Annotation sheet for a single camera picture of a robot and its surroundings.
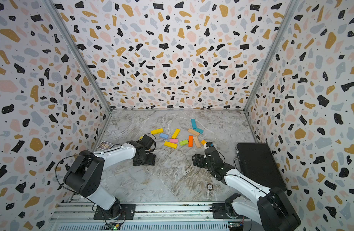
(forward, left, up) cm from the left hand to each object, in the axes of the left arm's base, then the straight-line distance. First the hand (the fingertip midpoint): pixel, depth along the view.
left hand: (150, 161), depth 91 cm
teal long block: (+33, -29, -1) cm, 44 cm away
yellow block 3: (+12, -12, 0) cm, 17 cm away
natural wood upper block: (+23, -29, -1) cm, 37 cm away
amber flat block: (+14, -35, 0) cm, 38 cm away
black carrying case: (-3, -65, +4) cm, 65 cm away
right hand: (-1, -29, +6) cm, 30 cm away
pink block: (+16, -14, 0) cm, 21 cm away
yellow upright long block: (+22, -15, -1) cm, 27 cm away
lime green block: (+14, -21, 0) cm, 26 cm away
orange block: (+16, -26, -1) cm, 31 cm away
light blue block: (+20, -7, 0) cm, 21 cm away
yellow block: (+24, -2, 0) cm, 24 cm away
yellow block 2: (+19, +9, 0) cm, 21 cm away
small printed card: (+12, +32, +1) cm, 34 cm away
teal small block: (+24, -34, -1) cm, 42 cm away
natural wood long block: (+14, -31, 0) cm, 34 cm away
